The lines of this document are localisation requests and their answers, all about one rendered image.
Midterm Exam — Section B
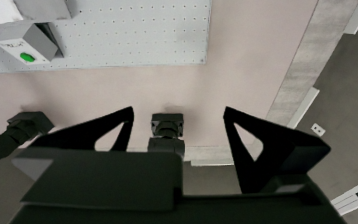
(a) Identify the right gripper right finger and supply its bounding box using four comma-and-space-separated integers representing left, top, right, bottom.
223, 106, 331, 194

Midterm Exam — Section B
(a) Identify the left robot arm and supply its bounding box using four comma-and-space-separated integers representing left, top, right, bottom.
0, 116, 49, 159

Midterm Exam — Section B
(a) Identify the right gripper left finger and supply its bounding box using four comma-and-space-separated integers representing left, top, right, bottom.
27, 106, 135, 151

